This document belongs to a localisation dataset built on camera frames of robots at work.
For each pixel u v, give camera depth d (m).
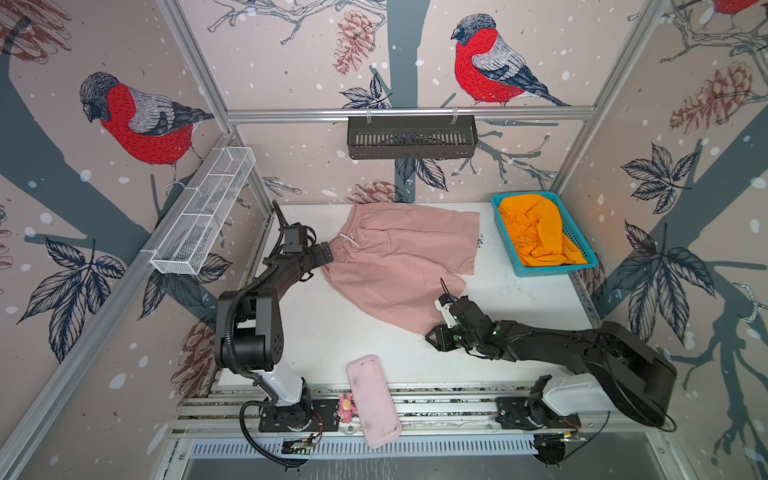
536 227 1.02
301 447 0.71
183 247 0.70
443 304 0.80
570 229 1.03
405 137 1.05
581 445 0.70
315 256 0.86
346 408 0.73
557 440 0.70
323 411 0.73
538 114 0.90
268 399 0.56
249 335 0.46
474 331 0.67
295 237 0.75
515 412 0.73
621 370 0.42
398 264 1.01
